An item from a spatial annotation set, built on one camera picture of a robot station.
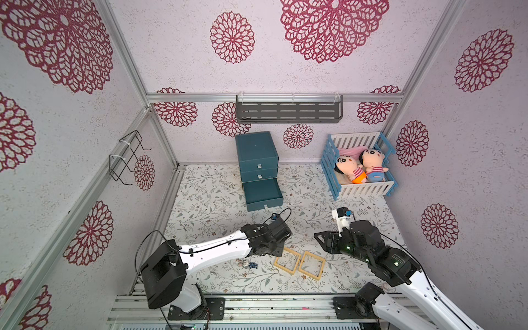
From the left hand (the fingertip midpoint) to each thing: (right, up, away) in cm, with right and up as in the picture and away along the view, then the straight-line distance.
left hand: (276, 247), depth 80 cm
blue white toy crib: (+44, +46, +32) cm, 71 cm away
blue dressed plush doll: (+50, +37, +22) cm, 66 cm away
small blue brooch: (-9, -8, +3) cm, 13 cm away
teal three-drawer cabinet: (-7, +33, +14) cm, 37 cm away
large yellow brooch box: (+15, -9, +4) cm, 18 cm away
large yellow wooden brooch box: (+5, -7, +5) cm, 10 cm away
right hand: (+15, +6, -8) cm, 18 cm away
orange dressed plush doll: (+38, +33, +22) cm, 55 cm away
